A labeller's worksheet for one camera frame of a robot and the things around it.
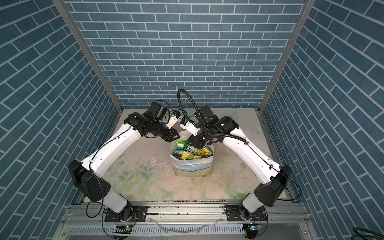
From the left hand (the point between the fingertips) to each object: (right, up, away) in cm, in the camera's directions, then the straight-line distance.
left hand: (181, 136), depth 75 cm
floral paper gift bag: (+7, -15, -2) cm, 17 cm away
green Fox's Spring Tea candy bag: (+12, -7, 0) cm, 14 cm away
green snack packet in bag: (-1, -5, +3) cm, 6 cm away
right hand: (+6, -1, -4) cm, 8 cm away
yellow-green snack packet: (0, -9, 0) cm, 9 cm away
